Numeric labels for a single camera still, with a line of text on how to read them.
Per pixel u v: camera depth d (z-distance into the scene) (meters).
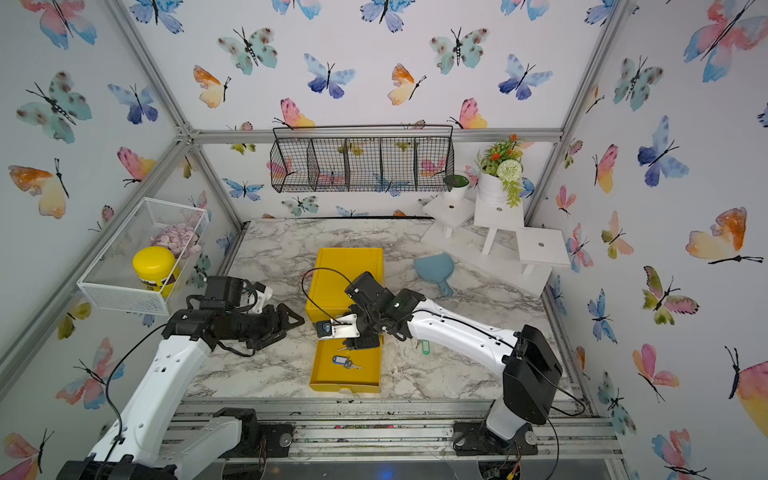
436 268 1.10
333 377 0.84
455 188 0.94
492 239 1.03
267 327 0.66
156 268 0.63
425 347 0.89
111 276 0.64
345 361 0.86
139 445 0.39
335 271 0.56
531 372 0.42
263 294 0.73
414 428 0.78
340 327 0.64
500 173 0.83
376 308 0.58
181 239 0.69
